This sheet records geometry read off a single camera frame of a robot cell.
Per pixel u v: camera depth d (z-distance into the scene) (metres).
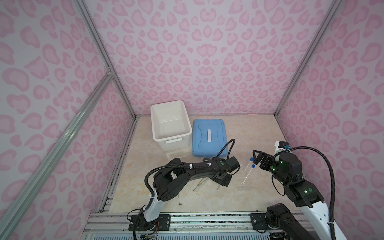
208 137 1.06
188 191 0.84
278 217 0.62
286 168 0.52
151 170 0.45
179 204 0.80
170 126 1.14
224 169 0.64
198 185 0.86
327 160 0.54
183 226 0.73
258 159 0.64
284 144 0.61
